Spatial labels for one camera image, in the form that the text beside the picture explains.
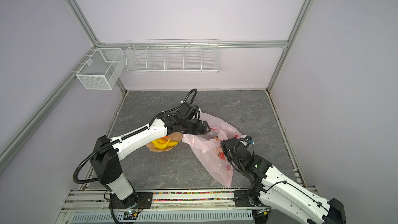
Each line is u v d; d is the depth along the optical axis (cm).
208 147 70
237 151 54
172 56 99
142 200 74
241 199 73
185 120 66
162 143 85
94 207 73
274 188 49
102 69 102
